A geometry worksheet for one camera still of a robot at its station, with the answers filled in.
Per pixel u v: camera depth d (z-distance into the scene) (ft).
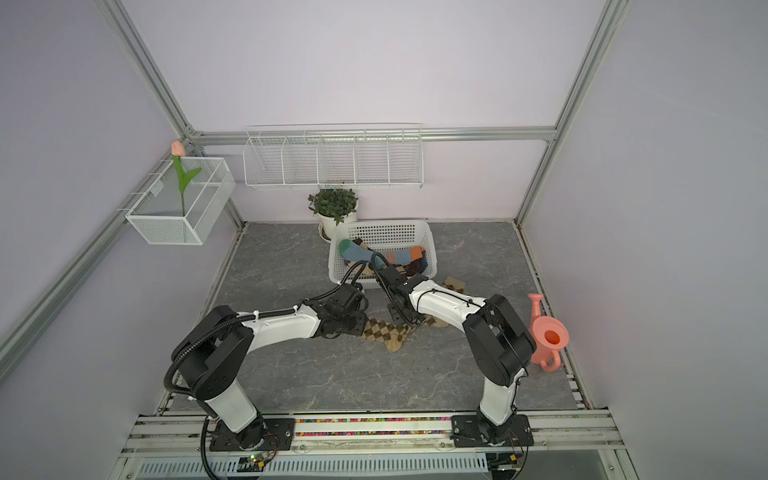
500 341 1.56
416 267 3.33
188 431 2.48
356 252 3.44
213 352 1.52
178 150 2.77
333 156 3.25
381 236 4.37
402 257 3.46
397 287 2.25
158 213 2.65
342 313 2.37
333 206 3.35
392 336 2.94
